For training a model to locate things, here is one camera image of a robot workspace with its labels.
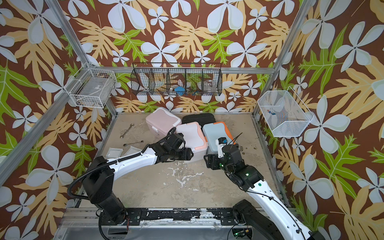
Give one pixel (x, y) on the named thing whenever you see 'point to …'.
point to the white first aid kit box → (194, 138)
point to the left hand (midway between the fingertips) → (190, 153)
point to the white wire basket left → (90, 87)
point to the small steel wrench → (125, 144)
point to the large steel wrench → (126, 131)
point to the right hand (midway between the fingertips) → (208, 156)
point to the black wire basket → (181, 79)
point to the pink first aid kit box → (160, 121)
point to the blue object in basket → (179, 90)
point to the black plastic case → (201, 118)
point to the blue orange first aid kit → (212, 131)
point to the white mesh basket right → (285, 113)
